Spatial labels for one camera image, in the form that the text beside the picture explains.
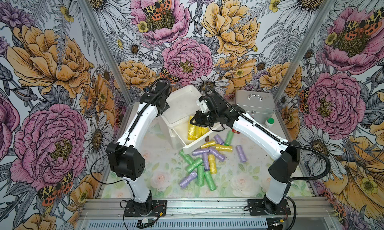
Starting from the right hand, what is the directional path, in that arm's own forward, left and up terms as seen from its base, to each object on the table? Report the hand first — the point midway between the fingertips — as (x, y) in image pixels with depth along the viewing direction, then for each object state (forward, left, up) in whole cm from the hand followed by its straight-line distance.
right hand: (191, 125), depth 76 cm
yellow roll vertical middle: (-10, -11, -24) cm, 28 cm away
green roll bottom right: (-19, -8, -24) cm, 31 cm away
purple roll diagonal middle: (-6, -15, -23) cm, 28 cm away
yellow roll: (0, -3, -7) cm, 7 cm away
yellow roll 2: (+2, -7, -7) cm, 10 cm away
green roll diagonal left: (-9, -2, -23) cm, 25 cm away
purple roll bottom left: (-17, +1, -22) cm, 28 cm away
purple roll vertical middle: (-7, -7, -24) cm, 26 cm away
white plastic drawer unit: (+14, +5, -1) cm, 14 cm away
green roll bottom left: (-16, -4, -24) cm, 29 cm away
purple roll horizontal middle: (-3, -3, -23) cm, 23 cm away
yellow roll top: (-4, 0, -1) cm, 4 cm away
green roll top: (+7, -23, -24) cm, 34 cm away
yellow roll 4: (+2, -9, -23) cm, 24 cm away
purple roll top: (+7, -16, -25) cm, 30 cm away
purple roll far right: (-5, -29, -25) cm, 39 cm away
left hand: (+11, +18, -2) cm, 21 cm away
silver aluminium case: (+23, -45, -11) cm, 52 cm away
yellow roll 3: (-1, -18, -22) cm, 29 cm away
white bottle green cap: (+13, -49, -17) cm, 53 cm away
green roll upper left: (-7, +3, -22) cm, 23 cm away
